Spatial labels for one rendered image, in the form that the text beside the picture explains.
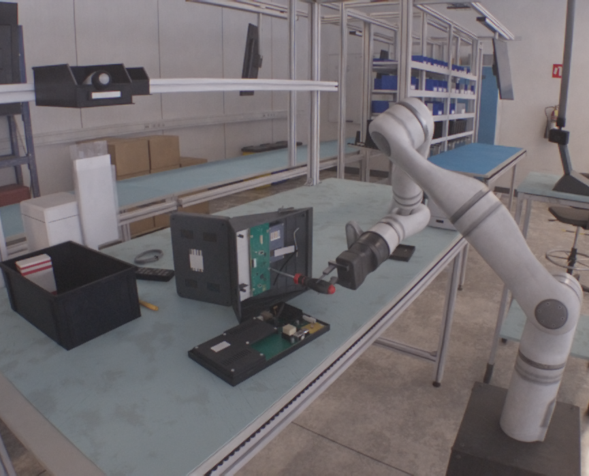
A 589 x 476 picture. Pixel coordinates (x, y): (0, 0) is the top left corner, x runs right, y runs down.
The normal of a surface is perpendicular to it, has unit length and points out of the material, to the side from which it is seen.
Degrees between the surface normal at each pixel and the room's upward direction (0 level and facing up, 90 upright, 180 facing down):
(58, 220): 90
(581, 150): 90
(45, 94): 90
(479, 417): 0
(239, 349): 0
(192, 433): 0
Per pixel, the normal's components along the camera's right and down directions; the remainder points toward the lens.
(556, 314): -0.54, 0.18
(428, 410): 0.00, -0.95
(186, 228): -0.35, 0.30
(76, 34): 0.82, 0.18
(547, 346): -0.19, -0.81
